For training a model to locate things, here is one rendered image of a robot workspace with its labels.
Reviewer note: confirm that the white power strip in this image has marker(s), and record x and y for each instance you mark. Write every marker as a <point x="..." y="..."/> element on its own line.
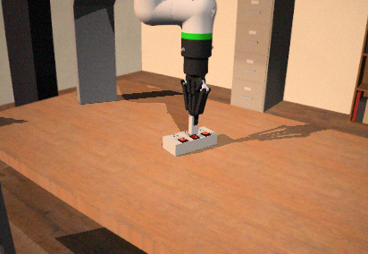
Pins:
<point x="182" y="142"/>

